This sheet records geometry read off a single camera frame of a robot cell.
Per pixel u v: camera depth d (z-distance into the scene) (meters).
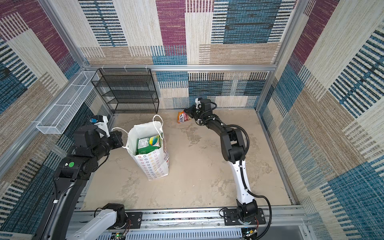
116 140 0.59
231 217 0.73
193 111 0.92
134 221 0.73
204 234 0.70
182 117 1.03
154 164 0.74
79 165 0.43
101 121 0.57
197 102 0.98
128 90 1.11
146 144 0.79
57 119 0.71
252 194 0.65
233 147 0.63
